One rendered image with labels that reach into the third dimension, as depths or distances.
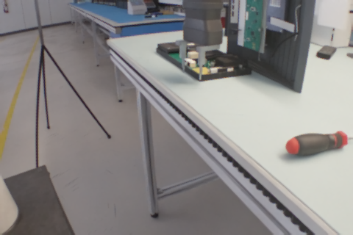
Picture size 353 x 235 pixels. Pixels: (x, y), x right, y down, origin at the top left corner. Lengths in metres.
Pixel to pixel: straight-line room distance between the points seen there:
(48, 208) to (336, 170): 0.45
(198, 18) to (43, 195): 0.43
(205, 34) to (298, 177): 0.29
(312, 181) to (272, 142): 0.08
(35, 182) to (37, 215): 0.09
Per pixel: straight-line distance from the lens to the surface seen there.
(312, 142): 0.31
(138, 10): 2.56
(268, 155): 0.31
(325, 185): 0.29
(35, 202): 0.50
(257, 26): 0.59
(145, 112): 1.08
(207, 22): 0.45
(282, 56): 0.58
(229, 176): 0.37
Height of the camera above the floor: 1.18
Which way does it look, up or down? 29 degrees down
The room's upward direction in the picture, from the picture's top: 1 degrees counter-clockwise
